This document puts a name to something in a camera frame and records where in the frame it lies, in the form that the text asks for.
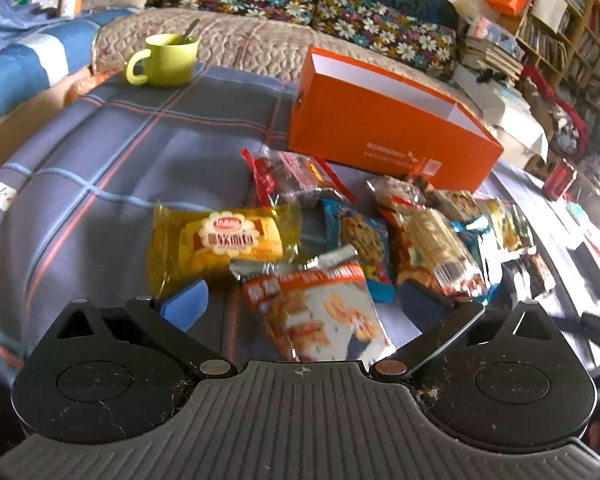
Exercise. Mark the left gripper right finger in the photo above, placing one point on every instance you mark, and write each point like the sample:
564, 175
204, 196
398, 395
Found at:
422, 325

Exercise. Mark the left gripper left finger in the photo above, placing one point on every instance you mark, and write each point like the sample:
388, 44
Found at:
166, 324

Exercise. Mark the yellow egg-yolk pie packet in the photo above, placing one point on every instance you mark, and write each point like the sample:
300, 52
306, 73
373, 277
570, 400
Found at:
504, 219

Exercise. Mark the silver orange snack packet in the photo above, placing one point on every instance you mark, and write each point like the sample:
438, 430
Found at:
317, 311

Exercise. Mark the red clear cracker packet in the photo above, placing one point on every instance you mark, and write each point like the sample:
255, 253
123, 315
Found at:
425, 248

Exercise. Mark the yellow bread packet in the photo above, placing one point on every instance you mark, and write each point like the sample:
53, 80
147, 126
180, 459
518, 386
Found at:
187, 246

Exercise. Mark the dark navy snack packet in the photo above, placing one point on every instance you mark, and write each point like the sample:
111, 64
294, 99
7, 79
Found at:
527, 278

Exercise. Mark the blue chocolate-chip cookie packet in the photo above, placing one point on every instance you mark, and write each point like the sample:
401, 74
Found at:
369, 237

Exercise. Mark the dark grey rectangular box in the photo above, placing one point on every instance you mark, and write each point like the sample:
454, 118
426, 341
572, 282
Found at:
588, 268

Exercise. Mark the red clear dates packet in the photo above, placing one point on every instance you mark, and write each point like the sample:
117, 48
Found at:
282, 177

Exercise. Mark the orange cardboard box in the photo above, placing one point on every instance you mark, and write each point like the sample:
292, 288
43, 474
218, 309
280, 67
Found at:
364, 117

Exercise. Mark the stack of books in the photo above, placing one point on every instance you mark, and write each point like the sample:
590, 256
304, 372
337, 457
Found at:
485, 47

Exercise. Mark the quilted pink sofa cover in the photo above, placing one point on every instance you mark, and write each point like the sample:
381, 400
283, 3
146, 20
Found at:
263, 47

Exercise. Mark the blue striped rolled blanket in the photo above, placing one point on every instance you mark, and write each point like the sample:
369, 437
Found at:
41, 59

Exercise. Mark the metal spoon in mug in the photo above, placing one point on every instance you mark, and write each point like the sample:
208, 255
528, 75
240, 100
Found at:
189, 31

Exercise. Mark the wooden bookshelf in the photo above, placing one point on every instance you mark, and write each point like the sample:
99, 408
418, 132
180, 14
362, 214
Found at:
562, 39

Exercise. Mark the right floral cushion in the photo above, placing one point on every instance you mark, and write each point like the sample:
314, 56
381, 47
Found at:
428, 47

